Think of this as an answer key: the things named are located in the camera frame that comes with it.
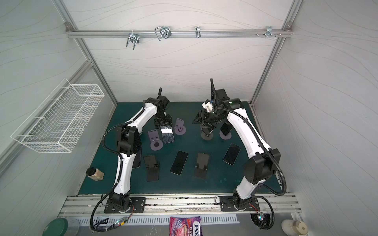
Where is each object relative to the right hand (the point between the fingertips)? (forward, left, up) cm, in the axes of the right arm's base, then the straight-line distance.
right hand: (196, 123), depth 75 cm
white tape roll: (-40, -43, -18) cm, 62 cm away
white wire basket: (-8, +66, +7) cm, 66 cm away
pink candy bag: (-42, +4, -23) cm, 48 cm away
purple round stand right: (+8, -21, -25) cm, 34 cm away
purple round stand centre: (+10, +12, -21) cm, 26 cm away
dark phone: (+13, -20, -23) cm, 33 cm away
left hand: (+10, +20, -18) cm, 29 cm away
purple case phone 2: (-20, +27, -3) cm, 34 cm away
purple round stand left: (0, +27, -25) cm, 36 cm away
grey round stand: (+8, -6, -27) cm, 29 cm away
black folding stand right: (-16, -3, -19) cm, 25 cm away
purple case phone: (+6, +20, -20) cm, 29 cm away
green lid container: (-46, +56, -13) cm, 73 cm away
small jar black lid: (-23, +53, -17) cm, 60 cm away
